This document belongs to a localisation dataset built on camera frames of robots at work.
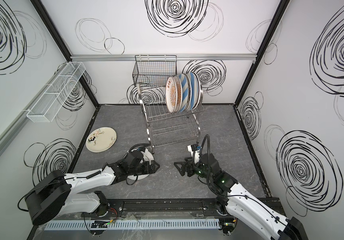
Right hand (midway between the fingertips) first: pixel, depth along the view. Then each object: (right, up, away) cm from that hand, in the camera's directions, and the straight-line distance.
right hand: (178, 164), depth 74 cm
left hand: (-12, -5, +10) cm, 16 cm away
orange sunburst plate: (-4, +37, +10) cm, 39 cm away
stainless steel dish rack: (-9, +16, +28) cm, 33 cm away
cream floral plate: (-51, +9, +25) cm, 58 cm away
